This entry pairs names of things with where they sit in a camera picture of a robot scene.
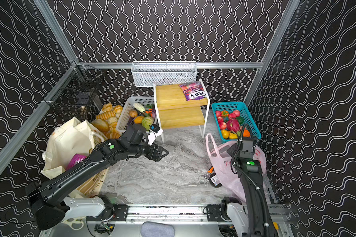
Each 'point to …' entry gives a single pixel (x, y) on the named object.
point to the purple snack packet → (75, 159)
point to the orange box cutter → (210, 171)
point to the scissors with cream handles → (76, 223)
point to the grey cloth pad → (154, 229)
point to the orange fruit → (246, 133)
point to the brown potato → (133, 113)
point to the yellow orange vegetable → (138, 119)
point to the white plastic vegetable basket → (124, 116)
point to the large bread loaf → (101, 125)
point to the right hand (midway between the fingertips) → (237, 148)
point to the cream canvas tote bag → (69, 138)
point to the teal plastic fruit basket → (249, 123)
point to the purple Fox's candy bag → (194, 91)
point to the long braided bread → (106, 115)
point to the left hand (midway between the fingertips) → (166, 150)
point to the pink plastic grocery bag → (220, 159)
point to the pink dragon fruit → (233, 125)
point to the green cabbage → (147, 121)
